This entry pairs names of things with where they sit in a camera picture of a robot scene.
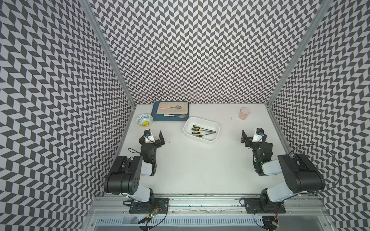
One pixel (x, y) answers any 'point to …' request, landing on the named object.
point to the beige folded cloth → (183, 110)
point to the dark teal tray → (161, 117)
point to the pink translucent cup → (244, 111)
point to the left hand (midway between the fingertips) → (153, 132)
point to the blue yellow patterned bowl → (144, 120)
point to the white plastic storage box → (190, 121)
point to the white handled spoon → (182, 116)
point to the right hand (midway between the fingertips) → (250, 131)
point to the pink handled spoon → (177, 107)
